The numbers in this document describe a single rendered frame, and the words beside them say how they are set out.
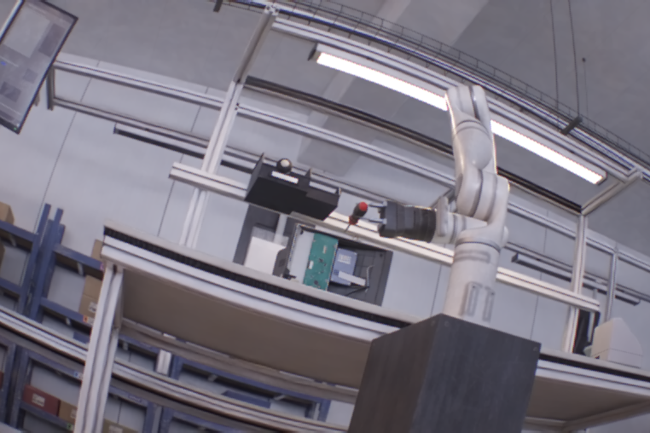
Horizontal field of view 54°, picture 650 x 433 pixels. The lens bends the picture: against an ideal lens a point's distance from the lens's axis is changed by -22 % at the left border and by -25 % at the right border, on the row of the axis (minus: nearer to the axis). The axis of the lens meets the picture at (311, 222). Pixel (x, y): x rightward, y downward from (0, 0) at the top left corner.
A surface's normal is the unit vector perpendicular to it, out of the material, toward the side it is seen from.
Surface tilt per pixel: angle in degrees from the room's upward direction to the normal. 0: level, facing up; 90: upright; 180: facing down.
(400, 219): 90
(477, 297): 90
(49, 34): 101
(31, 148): 90
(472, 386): 90
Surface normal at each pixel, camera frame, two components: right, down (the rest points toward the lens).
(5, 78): 0.58, 0.01
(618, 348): 0.22, -0.32
